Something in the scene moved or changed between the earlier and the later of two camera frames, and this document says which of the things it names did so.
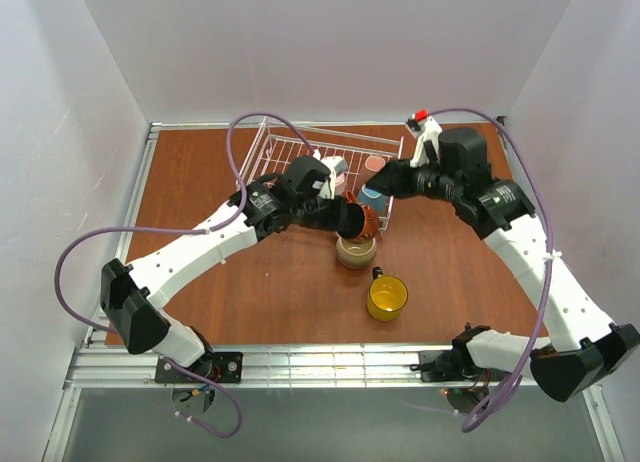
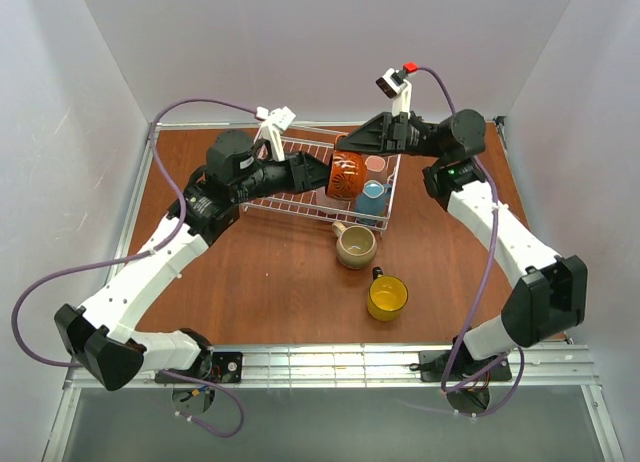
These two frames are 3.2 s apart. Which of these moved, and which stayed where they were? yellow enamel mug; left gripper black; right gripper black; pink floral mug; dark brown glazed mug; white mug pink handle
Moved: left gripper black; white mug pink handle; dark brown glazed mug; right gripper black
Stayed: yellow enamel mug; pink floral mug
